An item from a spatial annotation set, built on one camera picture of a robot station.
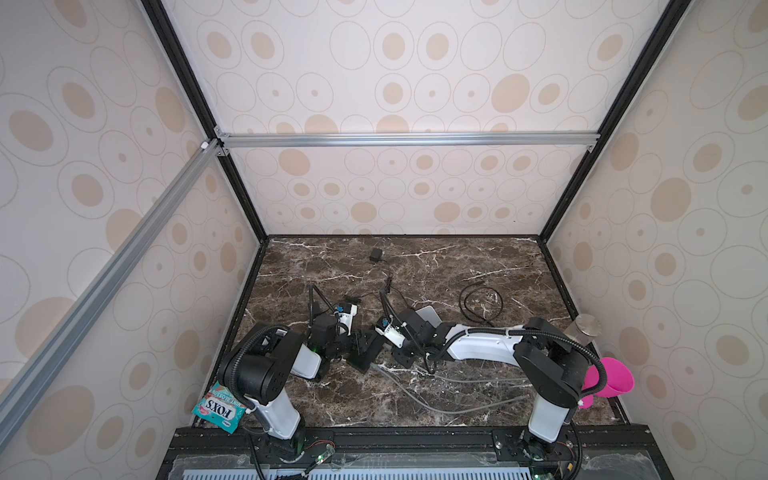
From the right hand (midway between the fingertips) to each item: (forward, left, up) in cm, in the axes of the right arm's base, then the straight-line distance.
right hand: (394, 347), depth 90 cm
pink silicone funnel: (-14, -56, +8) cm, 58 cm away
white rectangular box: (+11, -11, 0) cm, 16 cm away
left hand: (+4, +4, +3) cm, 6 cm away
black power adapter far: (+37, +6, +1) cm, 37 cm away
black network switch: (-3, +9, +5) cm, 11 cm away
